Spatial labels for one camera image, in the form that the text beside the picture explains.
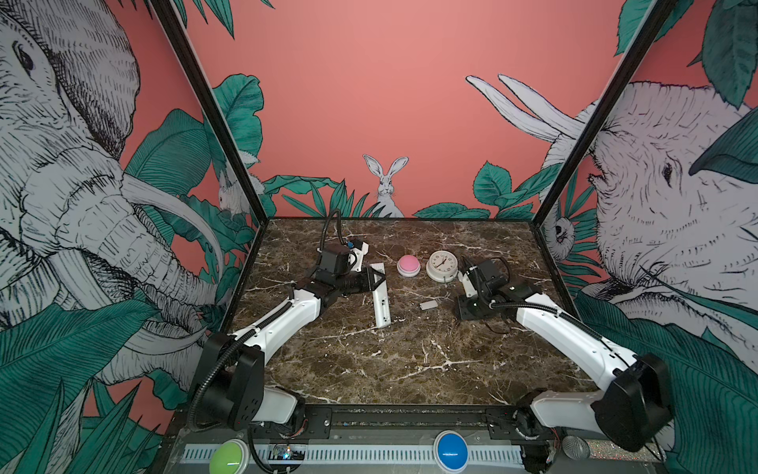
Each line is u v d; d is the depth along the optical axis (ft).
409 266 3.43
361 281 2.42
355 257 2.30
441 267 3.32
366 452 2.56
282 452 2.29
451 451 2.27
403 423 2.47
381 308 2.66
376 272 2.63
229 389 1.37
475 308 2.28
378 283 2.61
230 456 2.28
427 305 3.14
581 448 2.21
